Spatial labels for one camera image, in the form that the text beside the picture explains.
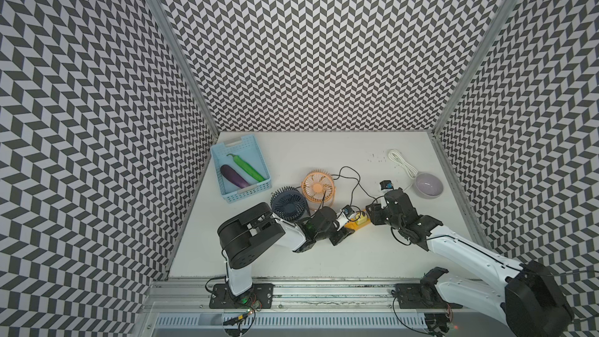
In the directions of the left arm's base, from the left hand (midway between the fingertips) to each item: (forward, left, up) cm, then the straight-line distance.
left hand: (345, 225), depth 89 cm
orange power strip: (-1, -2, +3) cm, 4 cm away
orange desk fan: (+11, +10, +9) cm, 18 cm away
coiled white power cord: (+32, -26, +2) cm, 42 cm away
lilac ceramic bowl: (+16, -36, +2) cm, 40 cm away
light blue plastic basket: (+27, +46, -1) cm, 53 cm away
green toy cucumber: (+28, +44, +1) cm, 52 cm away
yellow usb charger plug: (-1, -5, +7) cm, 9 cm away
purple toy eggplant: (+22, +48, +1) cm, 53 cm away
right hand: (+3, -9, +6) cm, 12 cm away
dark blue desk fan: (+4, +22, +10) cm, 24 cm away
